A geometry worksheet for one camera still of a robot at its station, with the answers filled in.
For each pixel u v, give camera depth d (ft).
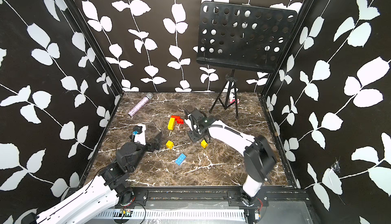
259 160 1.37
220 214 2.31
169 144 2.96
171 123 3.27
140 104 3.63
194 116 2.20
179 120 3.33
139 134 2.05
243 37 2.16
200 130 2.00
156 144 2.25
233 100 3.71
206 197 2.49
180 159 2.81
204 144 2.96
